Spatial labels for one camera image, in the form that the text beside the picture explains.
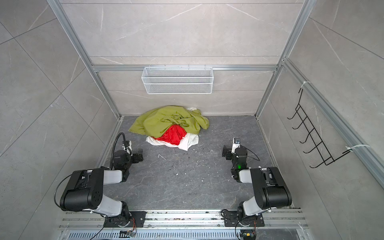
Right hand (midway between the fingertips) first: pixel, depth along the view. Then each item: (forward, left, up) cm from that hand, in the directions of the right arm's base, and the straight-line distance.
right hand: (232, 144), depth 94 cm
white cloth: (+7, +28, -3) cm, 29 cm away
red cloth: (+9, +38, 0) cm, 39 cm away
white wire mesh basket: (+38, +35, +24) cm, 57 cm away
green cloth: (+19, +53, +3) cm, 57 cm away
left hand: (0, +64, 0) cm, 64 cm away
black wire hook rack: (-18, -30, +25) cm, 43 cm away
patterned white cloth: (+36, +26, -2) cm, 44 cm away
